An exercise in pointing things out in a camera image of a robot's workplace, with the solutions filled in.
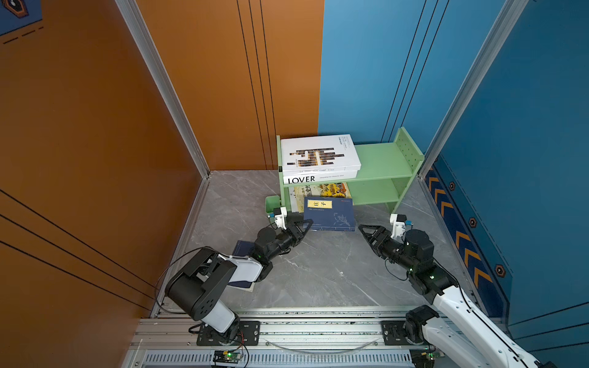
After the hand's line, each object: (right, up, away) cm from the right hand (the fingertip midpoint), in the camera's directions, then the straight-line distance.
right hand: (361, 231), depth 75 cm
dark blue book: (-9, +5, +8) cm, 13 cm away
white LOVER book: (-20, +18, +2) cm, 27 cm away
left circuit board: (-43, -39, -4) cm, 58 cm away
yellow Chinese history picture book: (-9, +14, +21) cm, 27 cm away
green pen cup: (-33, +8, +25) cm, 42 cm away
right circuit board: (+19, -39, -4) cm, 43 cm away
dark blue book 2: (-44, -11, +19) cm, 49 cm away
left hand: (-15, +3, +5) cm, 16 cm away
